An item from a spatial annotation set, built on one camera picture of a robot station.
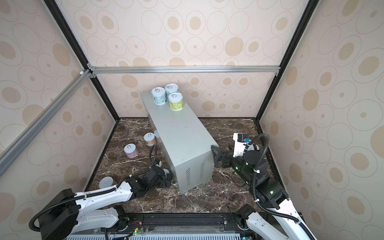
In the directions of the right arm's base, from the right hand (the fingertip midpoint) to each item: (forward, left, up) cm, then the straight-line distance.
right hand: (221, 146), depth 64 cm
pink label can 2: (-5, +61, -26) cm, 66 cm away
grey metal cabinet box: (-4, +13, +2) cm, 14 cm away
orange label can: (+25, +42, -27) cm, 56 cm away
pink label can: (+16, +52, -26) cm, 61 cm away
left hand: (-1, +26, -27) cm, 38 cm away
